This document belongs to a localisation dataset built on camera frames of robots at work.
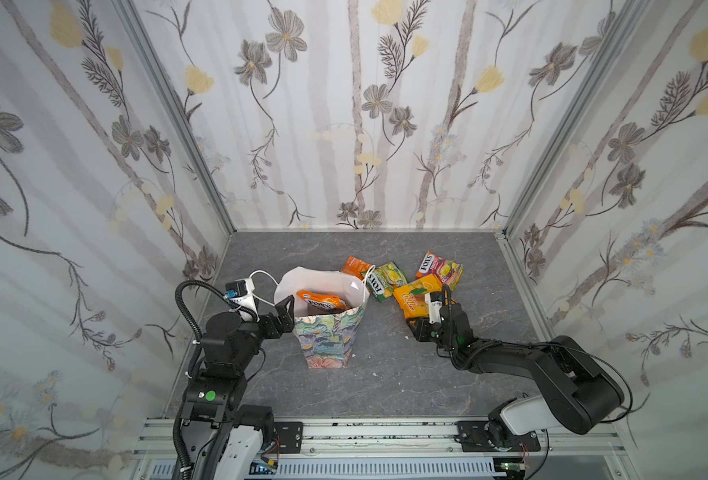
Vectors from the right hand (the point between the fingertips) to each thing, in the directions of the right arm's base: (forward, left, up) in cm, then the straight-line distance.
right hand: (403, 313), depth 90 cm
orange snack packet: (+21, +15, -8) cm, 27 cm away
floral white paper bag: (-13, +21, +10) cm, 27 cm away
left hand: (-6, +34, +21) cm, 40 cm away
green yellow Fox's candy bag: (+15, +5, -4) cm, 16 cm away
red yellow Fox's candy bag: (-2, +24, +8) cm, 25 cm away
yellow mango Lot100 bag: (+7, -4, -2) cm, 8 cm away
